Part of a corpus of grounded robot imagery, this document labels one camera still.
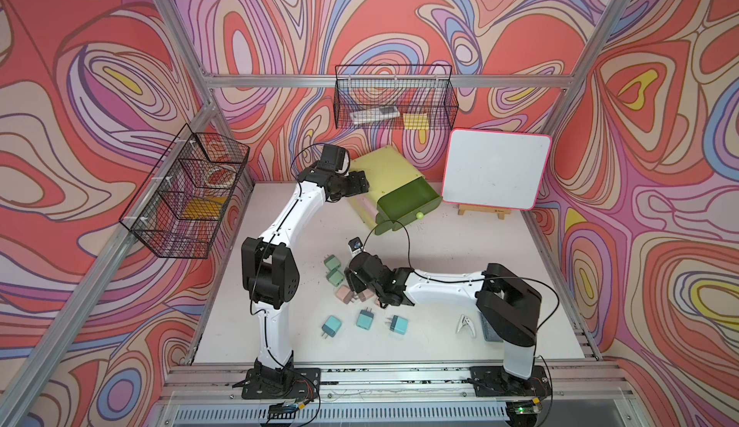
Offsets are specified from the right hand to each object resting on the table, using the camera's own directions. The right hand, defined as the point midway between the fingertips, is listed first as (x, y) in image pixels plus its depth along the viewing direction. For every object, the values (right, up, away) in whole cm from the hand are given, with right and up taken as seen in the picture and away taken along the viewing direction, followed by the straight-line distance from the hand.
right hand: (358, 273), depth 88 cm
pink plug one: (-4, -6, -1) cm, 7 cm away
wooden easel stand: (+46, +20, +20) cm, 54 cm away
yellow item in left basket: (-38, +20, -16) cm, 46 cm away
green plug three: (-7, -2, +3) cm, 8 cm away
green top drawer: (+15, +21, +3) cm, 26 cm away
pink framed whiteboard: (+49, +35, +15) cm, 62 cm away
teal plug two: (+2, -12, -4) cm, 13 cm away
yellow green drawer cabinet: (+9, +33, +6) cm, 35 cm away
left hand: (+1, +27, +2) cm, 28 cm away
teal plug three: (+12, -13, -6) cm, 19 cm away
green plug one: (-9, +2, +7) cm, 12 cm away
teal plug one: (-7, -14, -6) cm, 17 cm away
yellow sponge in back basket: (+19, +48, +3) cm, 52 cm away
